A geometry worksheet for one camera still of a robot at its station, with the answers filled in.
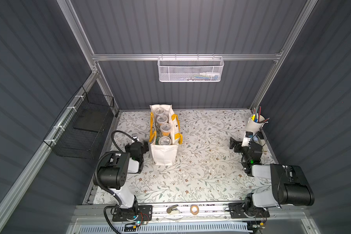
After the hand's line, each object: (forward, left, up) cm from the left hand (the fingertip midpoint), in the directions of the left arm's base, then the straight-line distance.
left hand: (138, 142), depth 95 cm
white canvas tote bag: (-14, -20, +10) cm, 26 cm away
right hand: (-1, -66, +6) cm, 67 cm away
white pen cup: (+12, -80, +5) cm, 81 cm away
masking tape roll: (-38, -35, -6) cm, 52 cm away
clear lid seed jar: (-1, -19, +15) cm, 24 cm away
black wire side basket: (-7, +24, +22) cm, 34 cm away
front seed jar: (-9, -19, +15) cm, 26 cm away
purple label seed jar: (+15, -15, +15) cm, 25 cm away
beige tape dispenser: (-38, -24, -4) cm, 45 cm away
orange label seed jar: (+7, -17, +15) cm, 24 cm away
